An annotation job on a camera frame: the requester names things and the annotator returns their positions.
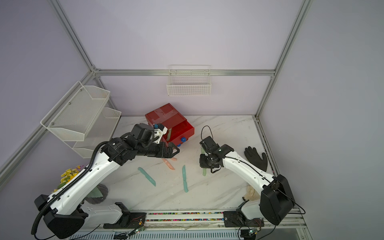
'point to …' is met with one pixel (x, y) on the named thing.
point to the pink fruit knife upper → (174, 159)
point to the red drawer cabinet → (178, 130)
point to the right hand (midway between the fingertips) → (204, 165)
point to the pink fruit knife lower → (168, 163)
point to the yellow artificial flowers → (67, 175)
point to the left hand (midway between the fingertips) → (170, 153)
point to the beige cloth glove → (251, 194)
